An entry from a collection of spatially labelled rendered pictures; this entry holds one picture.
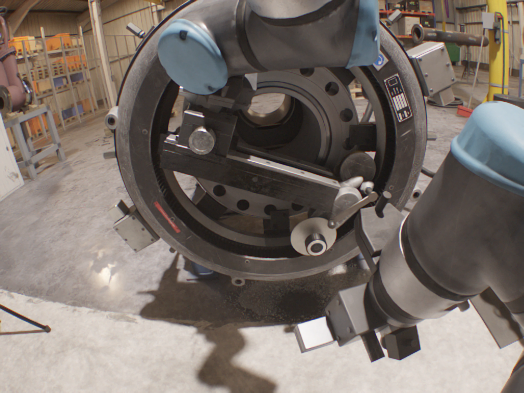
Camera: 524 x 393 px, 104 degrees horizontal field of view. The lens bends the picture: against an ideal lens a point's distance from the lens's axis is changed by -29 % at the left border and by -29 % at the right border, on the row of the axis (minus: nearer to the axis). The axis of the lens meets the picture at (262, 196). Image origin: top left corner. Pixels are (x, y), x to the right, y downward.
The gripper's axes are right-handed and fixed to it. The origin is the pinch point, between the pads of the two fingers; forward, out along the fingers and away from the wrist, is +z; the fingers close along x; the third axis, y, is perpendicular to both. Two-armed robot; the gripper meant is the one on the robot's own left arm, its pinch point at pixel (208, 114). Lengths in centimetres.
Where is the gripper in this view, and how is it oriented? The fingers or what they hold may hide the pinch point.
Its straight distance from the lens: 64.0
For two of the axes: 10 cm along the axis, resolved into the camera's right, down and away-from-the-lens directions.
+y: 0.4, -9.2, 3.8
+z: -3.5, 3.5, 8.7
